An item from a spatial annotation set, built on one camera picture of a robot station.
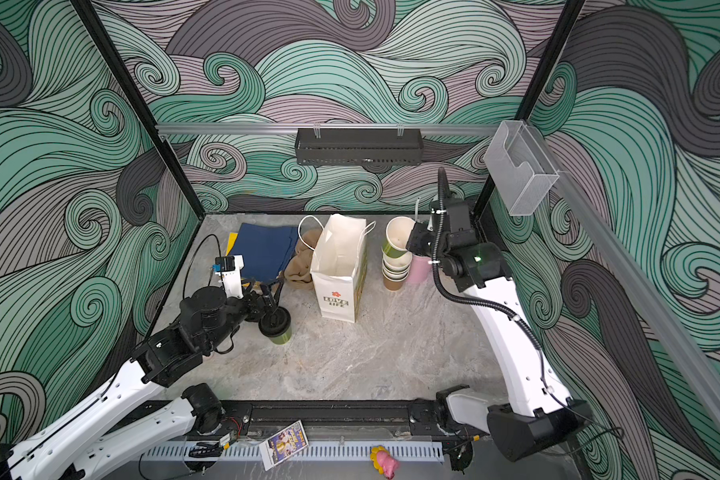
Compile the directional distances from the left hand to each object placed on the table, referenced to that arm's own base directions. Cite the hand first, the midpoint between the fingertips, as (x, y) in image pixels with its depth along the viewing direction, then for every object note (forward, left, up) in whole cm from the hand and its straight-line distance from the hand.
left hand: (270, 278), depth 69 cm
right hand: (+9, -35, +7) cm, 37 cm away
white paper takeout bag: (+20, -15, -22) cm, 33 cm away
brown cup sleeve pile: (+18, -1, -22) cm, 28 cm away
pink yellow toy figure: (-33, -27, -23) cm, 49 cm away
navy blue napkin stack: (+24, +11, -21) cm, 34 cm away
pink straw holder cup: (+15, -41, -16) cm, 47 cm away
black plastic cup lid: (-4, +1, -15) cm, 15 cm away
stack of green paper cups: (+18, -33, -17) cm, 41 cm away
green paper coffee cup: (-6, -1, -20) cm, 21 cm away
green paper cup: (+10, -30, +6) cm, 33 cm away
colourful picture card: (-30, -4, -25) cm, 39 cm away
